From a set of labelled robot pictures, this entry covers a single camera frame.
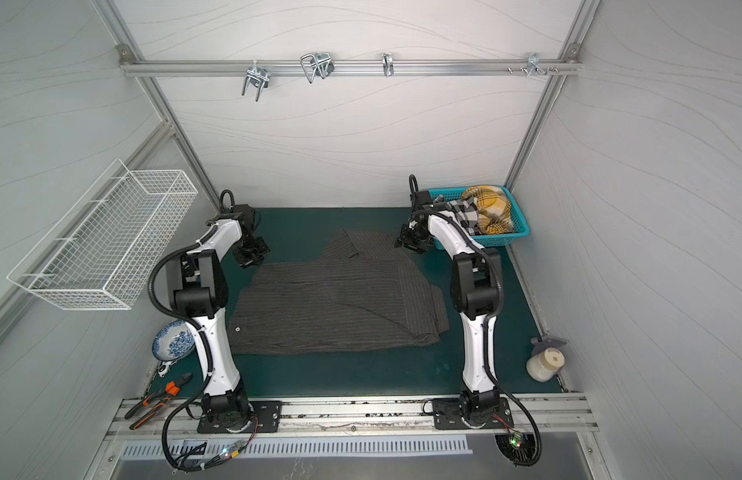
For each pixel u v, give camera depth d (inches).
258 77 31.4
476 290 22.5
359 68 30.5
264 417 28.9
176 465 26.5
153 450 27.2
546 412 30.0
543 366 29.3
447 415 28.8
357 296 37.7
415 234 33.6
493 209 41.2
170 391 30.1
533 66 30.2
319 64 30.1
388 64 30.8
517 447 28.4
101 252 26.6
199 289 22.6
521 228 40.8
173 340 33.3
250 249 33.6
